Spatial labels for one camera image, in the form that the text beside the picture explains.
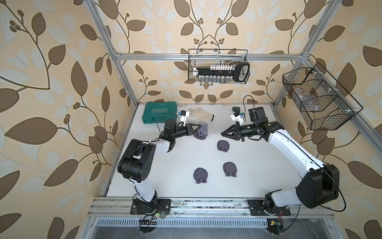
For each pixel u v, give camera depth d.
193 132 0.83
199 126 0.87
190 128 0.79
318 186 0.41
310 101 0.70
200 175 0.85
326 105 0.72
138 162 0.49
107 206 0.77
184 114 0.82
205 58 0.91
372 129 0.55
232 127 0.71
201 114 1.12
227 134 0.74
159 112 1.11
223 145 0.97
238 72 0.84
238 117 0.75
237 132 0.66
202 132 0.87
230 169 0.87
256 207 0.73
